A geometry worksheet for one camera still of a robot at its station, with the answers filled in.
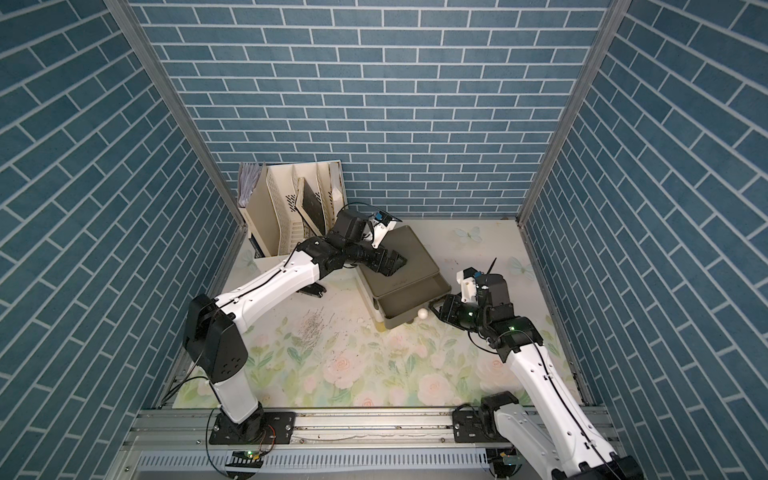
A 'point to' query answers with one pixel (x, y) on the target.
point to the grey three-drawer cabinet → (400, 295)
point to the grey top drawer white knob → (423, 313)
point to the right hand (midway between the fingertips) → (436, 308)
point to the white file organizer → (275, 226)
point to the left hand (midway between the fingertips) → (402, 256)
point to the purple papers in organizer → (248, 177)
